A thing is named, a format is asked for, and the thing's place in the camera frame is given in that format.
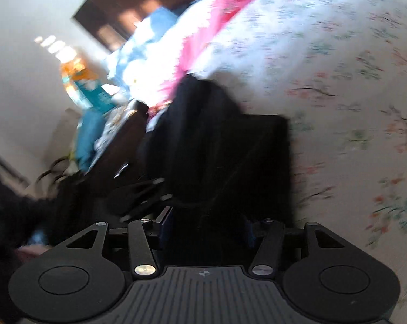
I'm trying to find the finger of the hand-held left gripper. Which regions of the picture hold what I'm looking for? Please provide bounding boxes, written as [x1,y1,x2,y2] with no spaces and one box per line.
[108,177,166,209]
[122,194,173,223]

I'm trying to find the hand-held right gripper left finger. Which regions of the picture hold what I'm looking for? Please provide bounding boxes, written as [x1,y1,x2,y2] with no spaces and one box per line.
[58,206,173,279]

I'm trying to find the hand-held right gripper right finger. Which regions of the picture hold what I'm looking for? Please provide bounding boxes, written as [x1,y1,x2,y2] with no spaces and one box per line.
[242,215,348,276]

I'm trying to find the black pants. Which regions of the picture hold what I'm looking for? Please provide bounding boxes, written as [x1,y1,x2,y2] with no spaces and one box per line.
[137,73,294,242]

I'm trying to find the blue cloth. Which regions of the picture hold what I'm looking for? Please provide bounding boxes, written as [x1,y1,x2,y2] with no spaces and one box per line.
[74,108,107,173]

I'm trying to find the orange and teal packet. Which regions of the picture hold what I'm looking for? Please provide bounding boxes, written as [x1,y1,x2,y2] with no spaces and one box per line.
[59,57,120,113]

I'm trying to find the blue and white pillow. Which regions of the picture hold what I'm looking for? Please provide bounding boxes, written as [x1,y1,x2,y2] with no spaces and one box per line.
[105,6,192,92]

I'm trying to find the floral printed blanket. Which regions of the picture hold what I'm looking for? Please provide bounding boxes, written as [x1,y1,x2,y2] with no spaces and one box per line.
[146,0,407,314]

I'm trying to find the dark wooden headboard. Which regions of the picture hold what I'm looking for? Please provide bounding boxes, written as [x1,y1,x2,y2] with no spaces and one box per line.
[73,0,248,54]

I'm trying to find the dark wooden bed frame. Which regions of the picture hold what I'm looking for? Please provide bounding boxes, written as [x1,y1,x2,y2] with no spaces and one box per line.
[88,103,150,194]

